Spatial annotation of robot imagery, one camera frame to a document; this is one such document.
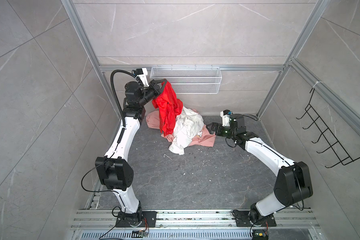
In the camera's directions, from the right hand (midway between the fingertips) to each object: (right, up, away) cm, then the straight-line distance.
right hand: (211, 125), depth 87 cm
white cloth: (-14, +2, +13) cm, 19 cm away
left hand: (-24, +23, -18) cm, 38 cm away
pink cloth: (-1, -9, +18) cm, 20 cm away
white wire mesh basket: (-12, +32, +13) cm, 37 cm away
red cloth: (-24, +9, -9) cm, 27 cm away
